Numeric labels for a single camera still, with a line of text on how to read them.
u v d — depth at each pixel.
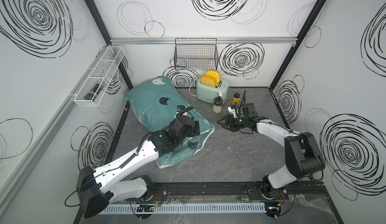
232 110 0.85
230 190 0.75
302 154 0.46
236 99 1.02
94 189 0.38
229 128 0.80
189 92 1.14
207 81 0.96
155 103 0.91
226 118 0.80
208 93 0.99
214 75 0.99
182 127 0.52
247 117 0.72
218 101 0.99
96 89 0.68
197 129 0.67
